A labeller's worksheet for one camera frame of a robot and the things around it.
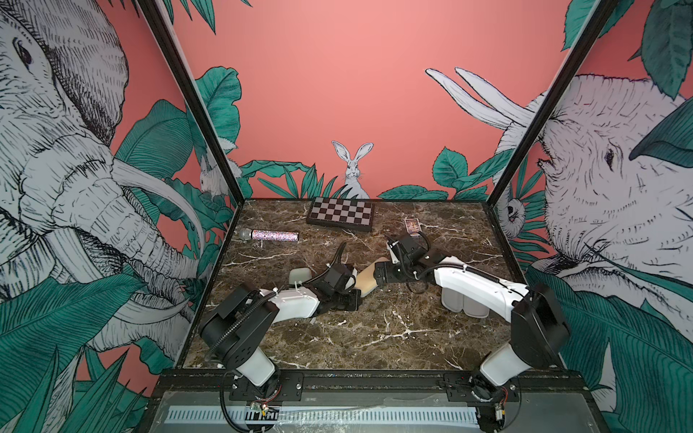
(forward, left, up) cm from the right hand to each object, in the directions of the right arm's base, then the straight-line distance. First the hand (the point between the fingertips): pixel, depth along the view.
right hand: (382, 269), depth 86 cm
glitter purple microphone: (+19, +51, -6) cm, 55 cm away
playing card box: (+26, -15, -10) cm, 32 cm away
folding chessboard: (+32, +14, -8) cm, 36 cm away
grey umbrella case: (+2, +29, -7) cm, 30 cm away
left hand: (-6, +5, -8) cm, 12 cm away
